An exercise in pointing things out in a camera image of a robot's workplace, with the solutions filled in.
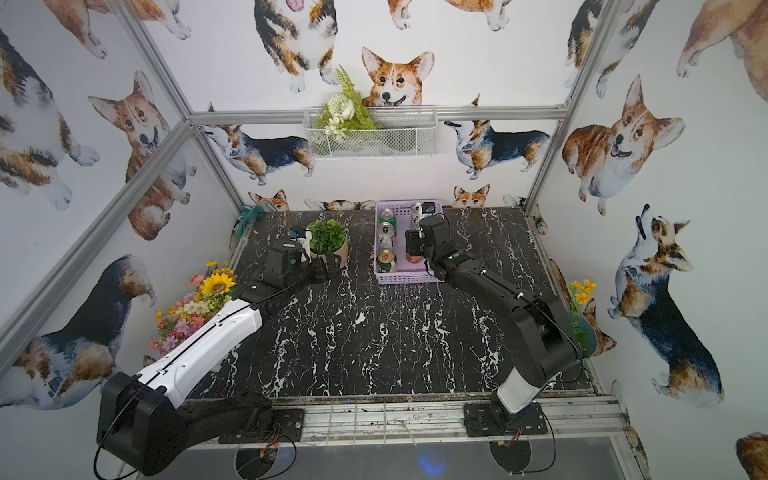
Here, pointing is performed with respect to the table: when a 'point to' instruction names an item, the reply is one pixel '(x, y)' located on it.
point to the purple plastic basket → (407, 272)
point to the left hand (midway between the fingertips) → (325, 251)
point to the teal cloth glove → (248, 216)
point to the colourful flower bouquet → (207, 293)
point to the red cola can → (413, 259)
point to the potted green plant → (329, 236)
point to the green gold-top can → (385, 258)
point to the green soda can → (387, 216)
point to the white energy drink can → (386, 232)
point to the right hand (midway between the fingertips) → (424, 223)
